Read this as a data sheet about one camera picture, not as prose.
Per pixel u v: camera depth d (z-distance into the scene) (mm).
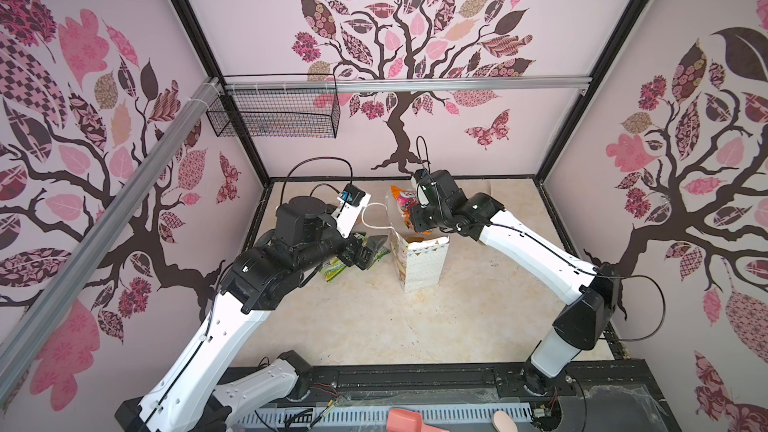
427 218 692
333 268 904
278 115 1219
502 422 672
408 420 688
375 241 522
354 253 519
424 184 589
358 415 699
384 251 953
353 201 489
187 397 356
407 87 945
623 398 716
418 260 763
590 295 421
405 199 759
